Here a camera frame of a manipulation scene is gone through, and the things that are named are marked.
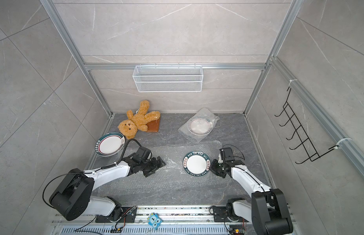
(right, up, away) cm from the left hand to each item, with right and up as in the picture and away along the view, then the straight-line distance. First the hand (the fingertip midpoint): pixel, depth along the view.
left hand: (164, 165), depth 88 cm
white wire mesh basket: (+1, +57, +13) cm, 58 cm away
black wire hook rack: (+69, +16, -23) cm, 74 cm away
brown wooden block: (-11, +23, +21) cm, 33 cm away
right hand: (+29, -2, 0) cm, 29 cm away
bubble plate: (-40, +11, +12) cm, 43 cm away
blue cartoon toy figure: (-2, -23, -17) cm, 28 cm away
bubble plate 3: (+24, +25, +23) cm, 41 cm away
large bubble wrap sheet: (+5, -7, -5) cm, 10 cm away
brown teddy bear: (-26, +23, +13) cm, 37 cm away
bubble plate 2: (+20, 0, +3) cm, 20 cm away
